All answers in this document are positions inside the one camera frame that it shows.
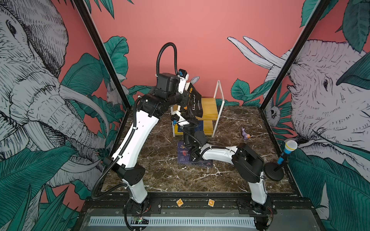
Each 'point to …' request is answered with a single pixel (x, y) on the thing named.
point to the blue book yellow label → (200, 127)
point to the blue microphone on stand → (274, 171)
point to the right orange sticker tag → (211, 202)
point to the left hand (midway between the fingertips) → (187, 90)
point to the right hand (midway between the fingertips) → (189, 104)
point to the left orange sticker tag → (179, 202)
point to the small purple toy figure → (246, 136)
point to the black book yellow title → (194, 106)
